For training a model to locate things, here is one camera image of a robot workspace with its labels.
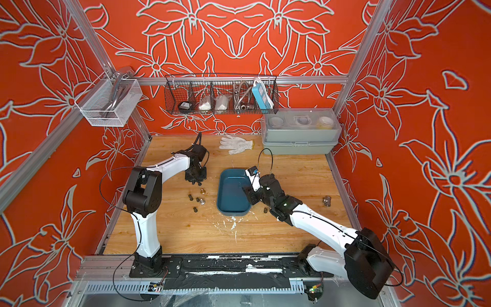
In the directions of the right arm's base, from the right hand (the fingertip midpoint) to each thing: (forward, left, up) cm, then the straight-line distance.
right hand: (243, 185), depth 80 cm
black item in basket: (+38, +30, +14) cm, 51 cm away
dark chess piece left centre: (0, +23, -15) cm, 27 cm away
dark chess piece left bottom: (-5, +23, -14) cm, 27 cm away
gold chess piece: (+4, +21, -14) cm, 26 cm away
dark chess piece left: (+1, +26, -13) cm, 29 cm away
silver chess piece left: (-2, +20, -14) cm, 25 cm away
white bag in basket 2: (+37, +11, +16) cm, 41 cm away
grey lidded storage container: (+37, -31, -2) cm, 48 cm away
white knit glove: (+36, +6, -14) cm, 39 cm away
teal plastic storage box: (0, +5, -13) cm, 14 cm away
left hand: (+13, +23, -14) cm, 30 cm away
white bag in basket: (+35, +19, +17) cm, 44 cm away
